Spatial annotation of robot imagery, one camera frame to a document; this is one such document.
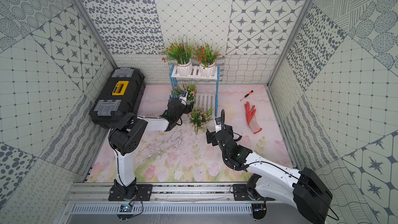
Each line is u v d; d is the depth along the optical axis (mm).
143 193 734
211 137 716
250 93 1160
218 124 695
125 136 529
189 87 958
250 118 987
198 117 855
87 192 753
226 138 611
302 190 405
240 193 734
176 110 784
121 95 910
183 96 858
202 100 1119
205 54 781
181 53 790
